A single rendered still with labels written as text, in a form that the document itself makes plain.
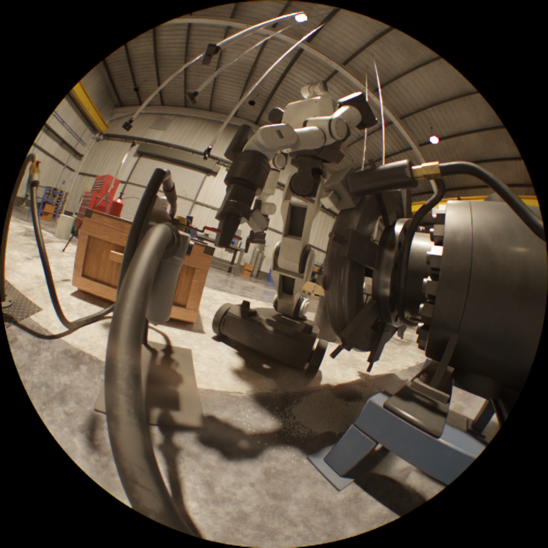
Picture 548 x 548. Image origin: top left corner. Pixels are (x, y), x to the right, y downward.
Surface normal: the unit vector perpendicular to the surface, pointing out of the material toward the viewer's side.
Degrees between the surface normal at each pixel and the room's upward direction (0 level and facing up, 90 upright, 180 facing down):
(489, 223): 70
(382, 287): 119
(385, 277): 109
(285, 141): 90
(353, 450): 90
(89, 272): 90
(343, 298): 113
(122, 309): 45
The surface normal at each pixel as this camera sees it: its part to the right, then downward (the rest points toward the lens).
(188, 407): 0.29, -0.96
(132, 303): 0.73, -0.53
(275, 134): 0.48, 0.15
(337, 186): -0.59, 0.78
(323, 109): -0.02, 0.37
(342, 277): -0.50, 0.14
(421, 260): -0.78, -0.32
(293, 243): -0.44, 0.39
